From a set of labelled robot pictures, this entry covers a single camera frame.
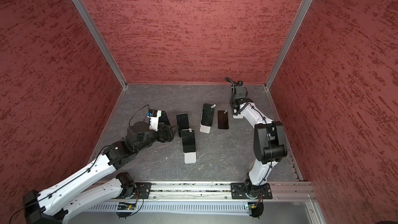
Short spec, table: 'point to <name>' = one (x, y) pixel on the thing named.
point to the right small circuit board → (251, 206)
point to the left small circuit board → (125, 206)
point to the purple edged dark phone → (223, 120)
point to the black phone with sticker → (208, 113)
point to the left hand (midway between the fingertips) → (170, 128)
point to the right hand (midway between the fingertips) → (238, 100)
